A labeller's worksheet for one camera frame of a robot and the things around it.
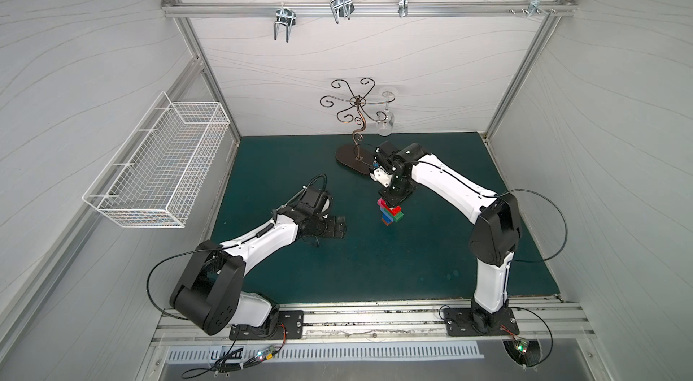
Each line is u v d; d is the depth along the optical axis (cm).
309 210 69
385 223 93
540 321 67
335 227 78
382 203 84
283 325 73
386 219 91
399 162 62
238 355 72
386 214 89
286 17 78
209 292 42
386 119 99
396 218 86
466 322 72
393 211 86
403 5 73
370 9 78
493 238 48
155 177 68
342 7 77
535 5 77
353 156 110
